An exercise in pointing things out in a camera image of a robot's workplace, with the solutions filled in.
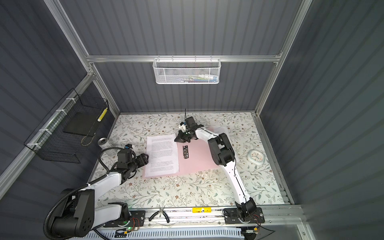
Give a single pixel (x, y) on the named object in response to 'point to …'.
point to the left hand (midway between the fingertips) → (143, 157)
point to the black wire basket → (60, 134)
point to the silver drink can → (102, 141)
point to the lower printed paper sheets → (218, 130)
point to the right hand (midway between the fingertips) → (176, 141)
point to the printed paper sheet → (163, 155)
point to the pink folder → (192, 157)
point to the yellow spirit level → (201, 210)
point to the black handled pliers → (160, 211)
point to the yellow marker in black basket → (101, 116)
